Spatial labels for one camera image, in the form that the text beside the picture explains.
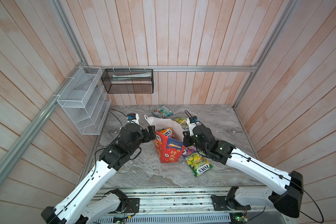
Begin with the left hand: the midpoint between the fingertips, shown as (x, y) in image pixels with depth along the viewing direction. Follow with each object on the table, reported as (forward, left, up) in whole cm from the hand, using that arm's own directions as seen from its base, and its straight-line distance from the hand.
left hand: (147, 131), depth 70 cm
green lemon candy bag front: (-7, -30, -26) cm, 40 cm away
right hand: (+2, -19, -4) cm, 19 cm away
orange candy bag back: (+9, -10, -13) cm, 19 cm away
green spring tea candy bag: (+5, -19, +2) cm, 19 cm away
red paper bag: (-3, -11, -6) cm, 13 cm away
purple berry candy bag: (+2, -24, -25) cm, 35 cm away
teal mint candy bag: (+37, -7, -26) cm, 46 cm away
